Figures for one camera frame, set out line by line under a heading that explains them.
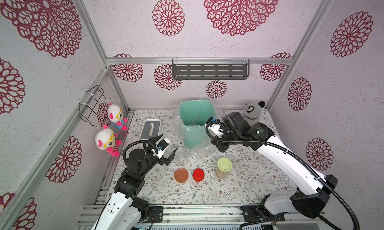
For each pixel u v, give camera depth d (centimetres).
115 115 93
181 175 89
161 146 57
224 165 78
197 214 75
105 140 79
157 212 75
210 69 96
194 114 96
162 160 63
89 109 76
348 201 64
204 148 66
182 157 94
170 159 65
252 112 94
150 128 103
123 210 47
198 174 87
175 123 79
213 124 60
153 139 64
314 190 39
